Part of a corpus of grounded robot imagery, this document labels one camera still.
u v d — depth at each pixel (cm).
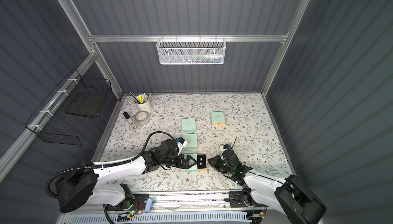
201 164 83
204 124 103
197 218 77
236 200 74
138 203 73
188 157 72
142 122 103
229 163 68
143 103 100
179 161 71
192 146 91
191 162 74
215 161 76
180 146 76
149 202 71
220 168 77
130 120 101
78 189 42
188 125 99
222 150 82
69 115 73
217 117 102
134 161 56
